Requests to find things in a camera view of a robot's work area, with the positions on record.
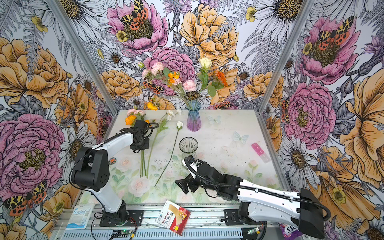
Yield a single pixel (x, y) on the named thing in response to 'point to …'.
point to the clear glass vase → (188, 146)
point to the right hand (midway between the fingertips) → (184, 180)
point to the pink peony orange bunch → (133, 115)
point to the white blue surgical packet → (80, 216)
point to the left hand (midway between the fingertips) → (141, 149)
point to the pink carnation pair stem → (187, 86)
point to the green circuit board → (121, 233)
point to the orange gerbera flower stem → (218, 84)
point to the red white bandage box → (174, 217)
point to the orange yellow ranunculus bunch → (143, 159)
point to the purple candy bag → (289, 232)
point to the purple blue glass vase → (194, 122)
